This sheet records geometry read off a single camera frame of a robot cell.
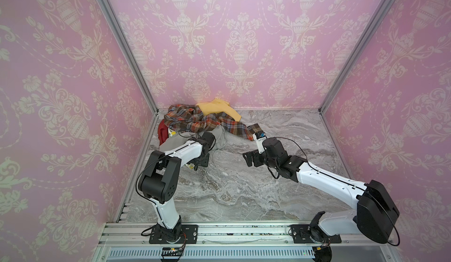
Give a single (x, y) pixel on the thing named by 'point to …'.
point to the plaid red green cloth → (182, 118)
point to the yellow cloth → (218, 105)
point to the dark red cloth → (162, 131)
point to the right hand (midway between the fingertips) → (251, 151)
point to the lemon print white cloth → (190, 165)
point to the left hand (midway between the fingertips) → (198, 162)
